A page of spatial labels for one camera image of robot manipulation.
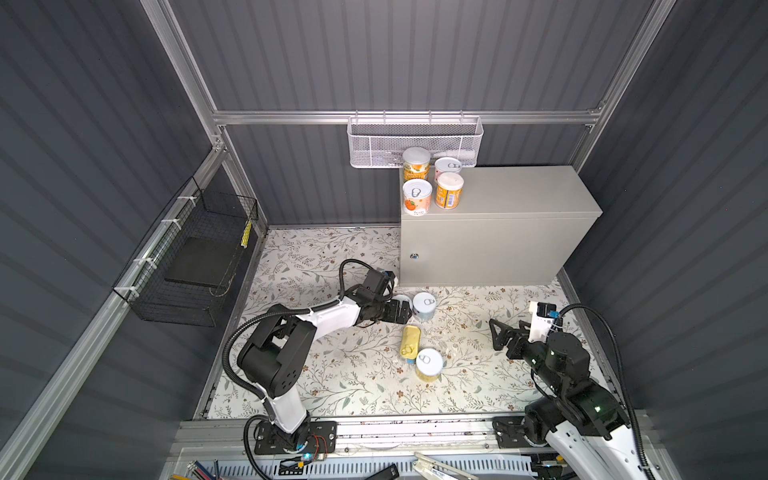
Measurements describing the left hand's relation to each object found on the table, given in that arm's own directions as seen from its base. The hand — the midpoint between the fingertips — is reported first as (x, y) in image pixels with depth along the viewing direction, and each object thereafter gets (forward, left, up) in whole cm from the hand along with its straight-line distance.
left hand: (399, 311), depth 92 cm
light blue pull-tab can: (0, -8, +2) cm, 8 cm away
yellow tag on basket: (+15, +43, +22) cm, 50 cm away
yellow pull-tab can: (-17, -7, +1) cm, 18 cm away
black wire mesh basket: (0, +53, +24) cm, 58 cm away
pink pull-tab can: (+4, -1, +1) cm, 4 cm away
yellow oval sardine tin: (-10, -2, -1) cm, 10 cm away
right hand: (-13, -26, +14) cm, 33 cm away
